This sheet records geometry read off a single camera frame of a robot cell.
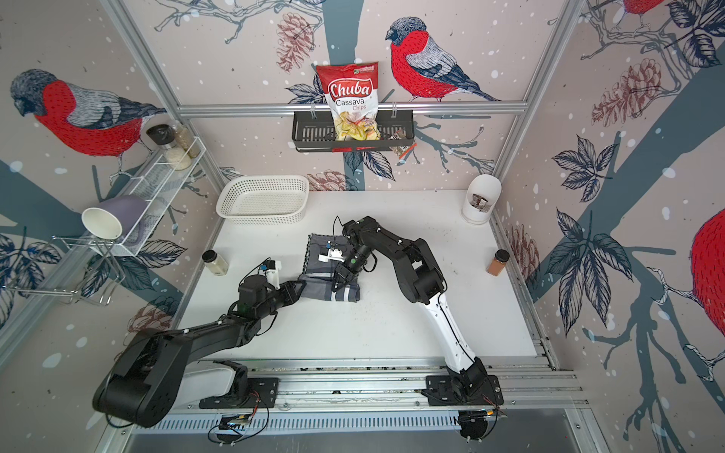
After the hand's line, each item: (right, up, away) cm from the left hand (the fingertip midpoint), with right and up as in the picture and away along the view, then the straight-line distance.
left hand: (307, 278), depth 89 cm
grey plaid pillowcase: (+2, -1, +6) cm, 7 cm away
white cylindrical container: (+63, +27, +18) cm, 71 cm away
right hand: (+9, -3, +2) cm, 10 cm away
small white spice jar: (-31, +4, +3) cm, 32 cm away
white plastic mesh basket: (-27, +28, +33) cm, 51 cm away
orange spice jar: (+63, +4, +3) cm, 63 cm away
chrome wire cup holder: (-44, +8, -28) cm, 52 cm away
